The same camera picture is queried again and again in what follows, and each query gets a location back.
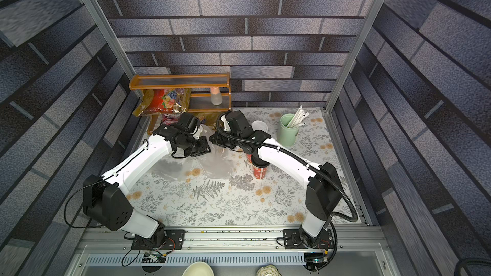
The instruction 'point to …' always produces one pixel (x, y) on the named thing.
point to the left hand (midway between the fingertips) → (210, 149)
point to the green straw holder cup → (287, 136)
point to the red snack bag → (170, 101)
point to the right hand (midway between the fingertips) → (206, 138)
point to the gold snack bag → (210, 118)
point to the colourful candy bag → (171, 119)
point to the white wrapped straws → (298, 117)
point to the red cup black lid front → (260, 167)
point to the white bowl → (198, 268)
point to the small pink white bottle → (217, 98)
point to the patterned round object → (268, 270)
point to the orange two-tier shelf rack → (210, 92)
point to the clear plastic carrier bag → (220, 163)
